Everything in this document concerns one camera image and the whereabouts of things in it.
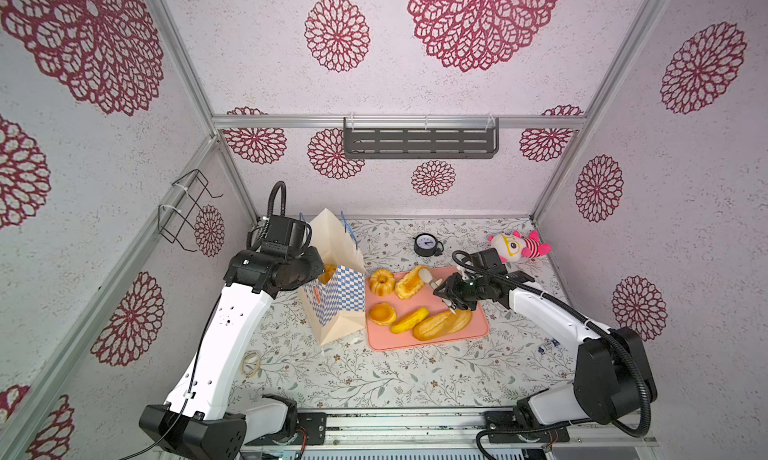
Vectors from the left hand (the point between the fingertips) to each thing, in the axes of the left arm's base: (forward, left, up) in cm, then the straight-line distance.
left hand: (316, 272), depth 73 cm
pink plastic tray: (-6, -16, -26) cm, 31 cm away
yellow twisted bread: (-3, -24, -21) cm, 33 cm away
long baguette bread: (-5, -33, -22) cm, 40 cm away
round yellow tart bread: (0, -16, -22) cm, 27 cm away
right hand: (+2, -32, -13) cm, 34 cm away
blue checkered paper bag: (-3, -4, -12) cm, 12 cm away
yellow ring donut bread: (0, -2, -2) cm, 3 cm away
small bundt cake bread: (+11, -16, -23) cm, 30 cm away
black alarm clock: (+28, -33, -24) cm, 49 cm away
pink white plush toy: (+23, -61, -19) cm, 68 cm away
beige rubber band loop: (-13, +21, -25) cm, 36 cm away
